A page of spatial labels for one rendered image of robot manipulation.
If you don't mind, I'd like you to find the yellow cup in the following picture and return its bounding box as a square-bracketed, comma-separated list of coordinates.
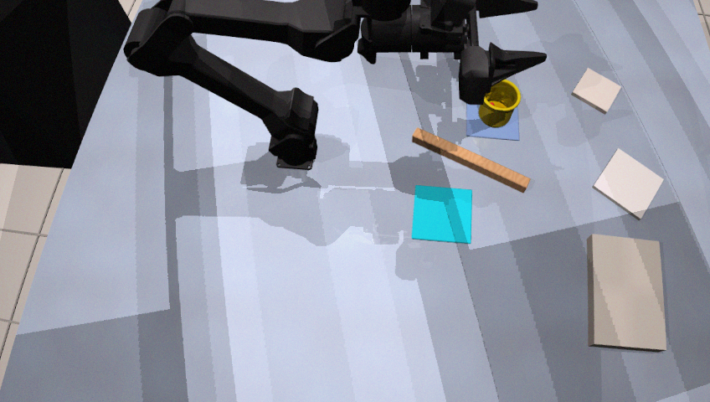
[479, 79, 521, 127]

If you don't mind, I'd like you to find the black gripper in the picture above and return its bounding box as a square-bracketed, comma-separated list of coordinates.
[411, 0, 547, 105]

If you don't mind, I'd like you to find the wooden plank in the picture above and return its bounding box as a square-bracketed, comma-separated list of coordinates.
[412, 127, 531, 193]

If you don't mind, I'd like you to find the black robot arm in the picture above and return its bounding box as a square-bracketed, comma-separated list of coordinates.
[123, 0, 476, 170]

